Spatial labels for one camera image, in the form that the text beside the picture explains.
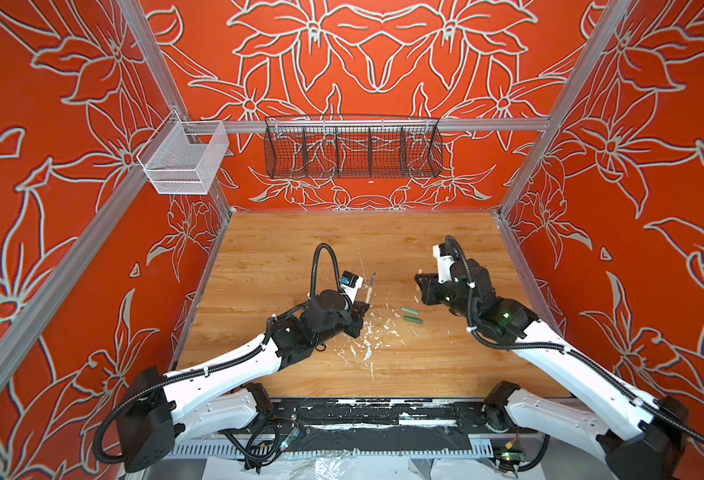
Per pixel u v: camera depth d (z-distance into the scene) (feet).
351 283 2.12
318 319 1.81
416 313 2.98
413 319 2.95
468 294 1.73
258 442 2.33
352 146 3.20
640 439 1.23
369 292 2.43
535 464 2.20
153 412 1.29
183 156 3.04
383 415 2.44
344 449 2.28
